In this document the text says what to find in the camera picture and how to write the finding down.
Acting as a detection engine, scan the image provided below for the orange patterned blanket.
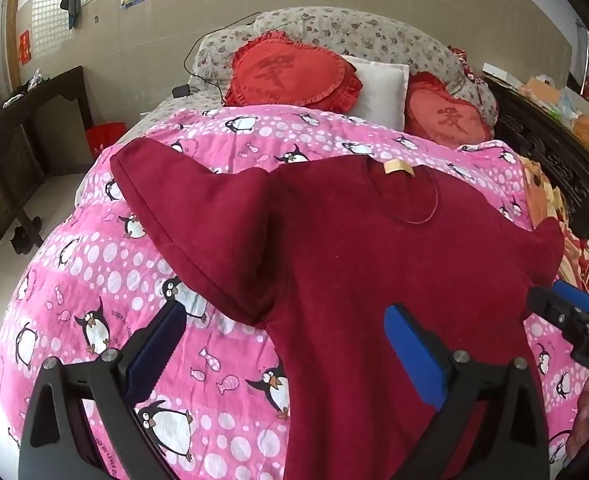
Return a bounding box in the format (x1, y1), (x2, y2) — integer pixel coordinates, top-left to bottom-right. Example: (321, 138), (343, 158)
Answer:
(519, 155), (589, 296)

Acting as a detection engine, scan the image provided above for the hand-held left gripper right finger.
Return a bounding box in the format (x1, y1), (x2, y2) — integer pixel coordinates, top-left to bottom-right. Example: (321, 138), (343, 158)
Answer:
(383, 304), (552, 480)

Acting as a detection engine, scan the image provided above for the dark carved wooden headboard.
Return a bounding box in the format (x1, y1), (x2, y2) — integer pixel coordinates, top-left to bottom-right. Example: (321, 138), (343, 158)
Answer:
(484, 77), (589, 238)

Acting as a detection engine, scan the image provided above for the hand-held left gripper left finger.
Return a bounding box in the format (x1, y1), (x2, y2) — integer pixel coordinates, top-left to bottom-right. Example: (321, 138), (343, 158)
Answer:
(18, 301), (188, 480)

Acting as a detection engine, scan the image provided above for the dark wooden desk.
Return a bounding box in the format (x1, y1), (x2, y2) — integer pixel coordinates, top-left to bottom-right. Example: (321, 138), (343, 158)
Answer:
(0, 66), (94, 311)

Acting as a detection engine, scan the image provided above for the white pillow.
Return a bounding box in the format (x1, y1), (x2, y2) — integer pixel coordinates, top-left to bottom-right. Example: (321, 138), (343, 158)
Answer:
(341, 55), (410, 131)

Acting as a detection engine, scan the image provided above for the pink penguin print blanket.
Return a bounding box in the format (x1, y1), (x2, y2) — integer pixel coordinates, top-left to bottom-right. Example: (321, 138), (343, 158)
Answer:
(0, 107), (589, 480)

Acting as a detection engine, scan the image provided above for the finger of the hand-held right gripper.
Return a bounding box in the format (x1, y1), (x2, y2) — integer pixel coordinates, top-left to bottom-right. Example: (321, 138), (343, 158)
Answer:
(551, 280), (589, 314)
(527, 286), (575, 330)

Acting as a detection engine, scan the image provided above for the red bin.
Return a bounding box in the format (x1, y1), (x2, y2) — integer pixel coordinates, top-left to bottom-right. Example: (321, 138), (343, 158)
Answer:
(85, 122), (126, 160)

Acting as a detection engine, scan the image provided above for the dark red sweater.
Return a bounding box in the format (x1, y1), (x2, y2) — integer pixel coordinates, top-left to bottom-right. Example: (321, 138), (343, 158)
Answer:
(110, 137), (565, 480)

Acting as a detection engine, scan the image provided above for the black cable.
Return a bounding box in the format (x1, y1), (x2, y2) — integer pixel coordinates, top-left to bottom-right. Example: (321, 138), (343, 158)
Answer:
(183, 12), (261, 107)

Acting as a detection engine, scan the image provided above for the beige paper bag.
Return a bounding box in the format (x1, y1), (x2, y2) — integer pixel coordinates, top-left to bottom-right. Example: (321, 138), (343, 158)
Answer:
(519, 75), (560, 106)

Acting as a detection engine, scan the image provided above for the red heart cushion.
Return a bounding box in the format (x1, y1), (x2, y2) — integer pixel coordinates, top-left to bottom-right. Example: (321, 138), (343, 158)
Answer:
(223, 31), (364, 113)
(403, 71), (494, 150)

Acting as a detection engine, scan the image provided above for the pale green packet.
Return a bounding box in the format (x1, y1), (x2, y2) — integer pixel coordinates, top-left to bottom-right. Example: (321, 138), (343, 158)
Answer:
(549, 92), (587, 121)

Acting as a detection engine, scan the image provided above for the black shoe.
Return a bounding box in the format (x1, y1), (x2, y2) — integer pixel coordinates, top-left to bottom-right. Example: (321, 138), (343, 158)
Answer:
(10, 225), (39, 254)

